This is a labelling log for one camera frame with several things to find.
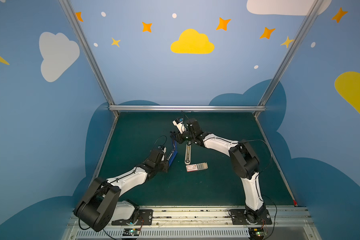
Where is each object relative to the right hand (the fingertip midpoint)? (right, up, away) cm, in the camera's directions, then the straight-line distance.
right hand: (172, 134), depth 93 cm
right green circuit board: (+42, -47, -22) cm, 67 cm away
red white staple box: (+15, -20, -2) cm, 26 cm away
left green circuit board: (-18, -46, -22) cm, 54 cm away
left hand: (-2, -17, -3) cm, 17 cm away
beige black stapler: (+10, -14, +2) cm, 18 cm away
